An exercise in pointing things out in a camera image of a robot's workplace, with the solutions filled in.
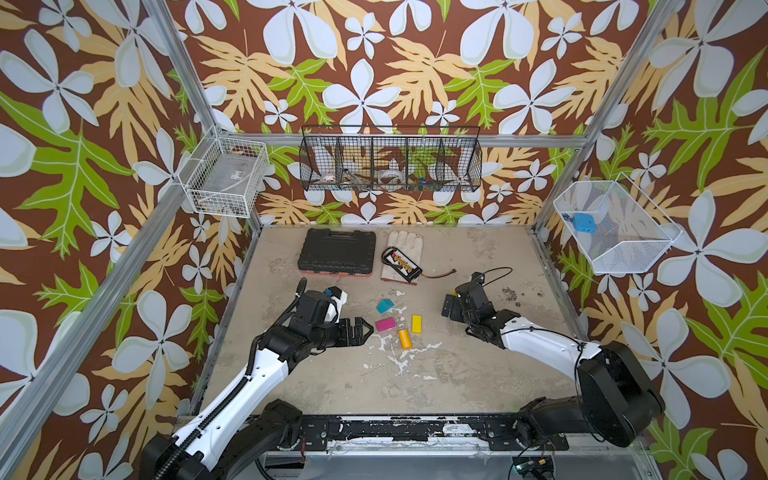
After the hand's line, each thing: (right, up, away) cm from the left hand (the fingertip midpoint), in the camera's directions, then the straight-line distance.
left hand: (359, 327), depth 77 cm
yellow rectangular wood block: (+17, -3, +16) cm, 23 cm away
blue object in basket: (+66, +29, +9) cm, 72 cm away
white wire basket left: (-40, +42, +9) cm, 59 cm away
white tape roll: (+9, +46, +21) cm, 51 cm away
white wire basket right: (+72, +25, +1) cm, 76 cm away
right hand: (+28, +4, +13) cm, 32 cm away
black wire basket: (+9, +52, +21) cm, 56 cm away
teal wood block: (+7, +3, +19) cm, 21 cm away
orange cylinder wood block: (+13, -7, +12) cm, 19 cm away
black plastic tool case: (-10, +20, +28) cm, 35 cm away
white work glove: (+17, +22, +35) cm, 45 cm away
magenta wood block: (+7, -3, +16) cm, 18 cm away
